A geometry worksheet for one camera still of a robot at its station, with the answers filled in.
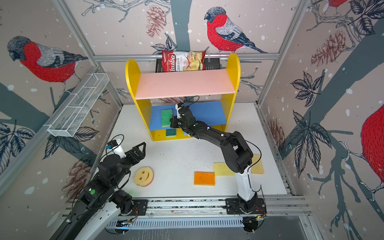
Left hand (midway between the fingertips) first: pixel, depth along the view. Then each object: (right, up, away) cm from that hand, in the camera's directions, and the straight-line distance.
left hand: (139, 147), depth 70 cm
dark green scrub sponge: (+10, +3, +30) cm, 32 cm away
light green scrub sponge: (+9, +16, +22) cm, 28 cm away
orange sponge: (+32, -20, +11) cm, 40 cm away
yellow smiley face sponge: (-2, -19, +11) cm, 22 cm away
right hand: (+10, +11, +19) cm, 24 cm away
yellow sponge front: (+42, -16, +15) cm, 48 cm away
